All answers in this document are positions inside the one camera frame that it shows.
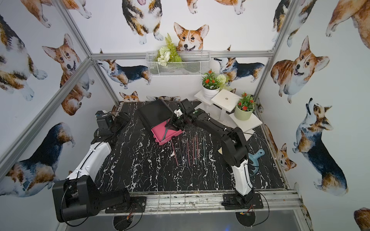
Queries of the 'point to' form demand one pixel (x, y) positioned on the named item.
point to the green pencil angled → (165, 134)
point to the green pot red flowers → (243, 111)
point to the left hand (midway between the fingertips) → (123, 113)
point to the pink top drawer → (161, 134)
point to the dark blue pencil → (193, 148)
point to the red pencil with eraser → (197, 146)
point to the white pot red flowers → (212, 83)
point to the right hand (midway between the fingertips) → (162, 126)
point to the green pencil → (204, 148)
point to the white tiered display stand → (223, 103)
